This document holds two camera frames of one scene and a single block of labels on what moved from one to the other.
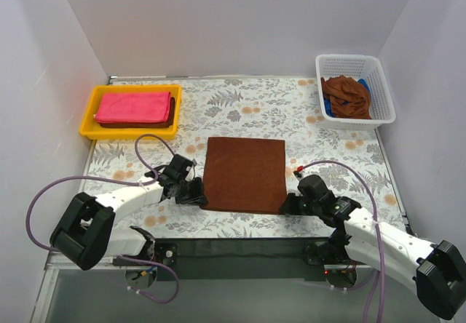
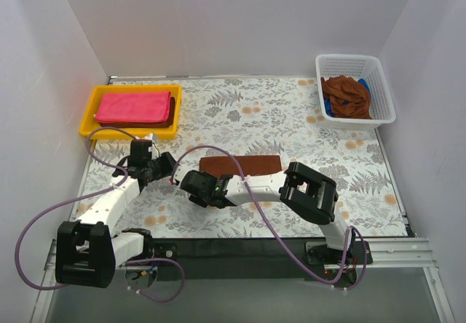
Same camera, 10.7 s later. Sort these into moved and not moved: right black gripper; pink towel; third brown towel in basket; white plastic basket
Moved: right black gripper
Not moved: white plastic basket; third brown towel in basket; pink towel
